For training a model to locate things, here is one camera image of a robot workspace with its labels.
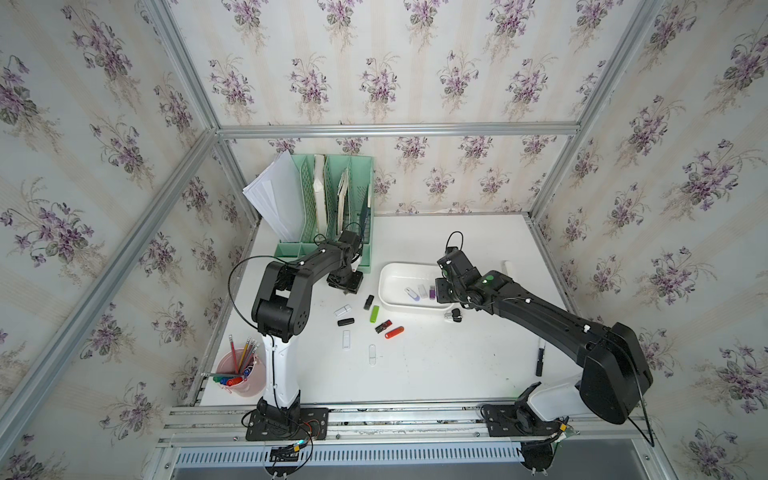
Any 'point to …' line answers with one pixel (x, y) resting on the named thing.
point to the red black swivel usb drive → (378, 329)
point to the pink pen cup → (241, 371)
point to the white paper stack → (278, 194)
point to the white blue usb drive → (412, 295)
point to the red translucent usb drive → (393, 332)
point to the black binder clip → (456, 315)
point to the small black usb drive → (368, 302)
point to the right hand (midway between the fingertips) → (446, 287)
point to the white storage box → (409, 286)
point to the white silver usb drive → (342, 310)
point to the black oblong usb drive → (346, 321)
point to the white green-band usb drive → (372, 354)
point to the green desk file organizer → (335, 194)
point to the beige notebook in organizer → (342, 191)
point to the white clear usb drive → (422, 291)
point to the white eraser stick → (507, 267)
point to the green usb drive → (374, 314)
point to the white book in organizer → (319, 181)
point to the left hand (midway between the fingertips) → (351, 288)
